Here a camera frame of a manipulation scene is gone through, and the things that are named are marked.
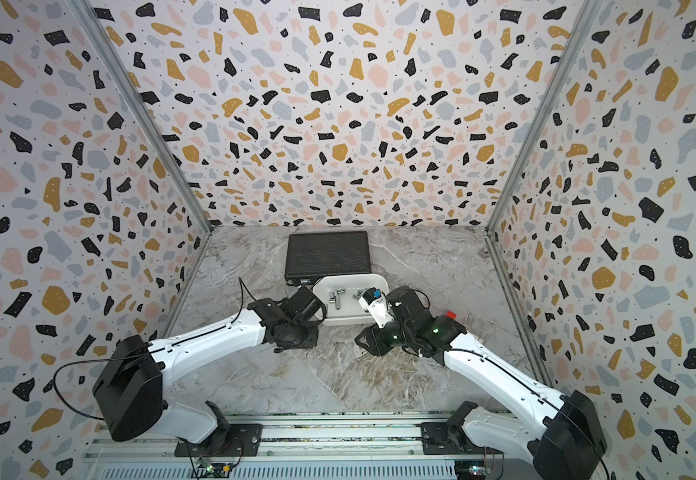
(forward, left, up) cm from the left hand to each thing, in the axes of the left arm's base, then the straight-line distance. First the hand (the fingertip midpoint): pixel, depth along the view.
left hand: (317, 340), depth 83 cm
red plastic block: (+11, -41, -7) cm, 43 cm away
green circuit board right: (-30, -40, -7) cm, 50 cm away
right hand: (-4, -12, +8) cm, 15 cm away
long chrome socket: (+17, -5, -7) cm, 19 cm away
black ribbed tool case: (+33, +6, -3) cm, 33 cm away
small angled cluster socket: (+21, -6, -7) cm, 23 cm away
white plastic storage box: (+12, -9, -8) cm, 17 cm away
